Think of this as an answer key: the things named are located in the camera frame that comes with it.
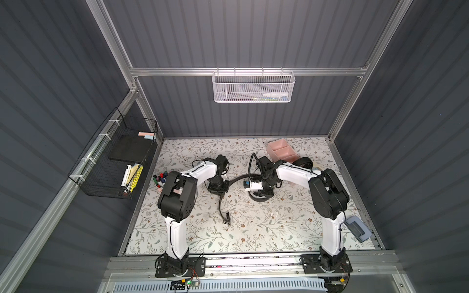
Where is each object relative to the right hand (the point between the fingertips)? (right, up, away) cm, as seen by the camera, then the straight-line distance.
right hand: (263, 190), depth 96 cm
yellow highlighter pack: (-53, +10, -26) cm, 60 cm away
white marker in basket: (-57, +10, -26) cm, 63 cm away
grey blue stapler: (+41, -15, -14) cm, 46 cm away
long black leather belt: (+21, +15, -4) cm, 26 cm away
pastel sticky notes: (-56, +28, -11) cm, 64 cm away
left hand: (-22, -1, -1) cm, 22 cm away
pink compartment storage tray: (+12, +22, +10) cm, 27 cm away
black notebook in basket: (-59, +23, -19) cm, 66 cm away
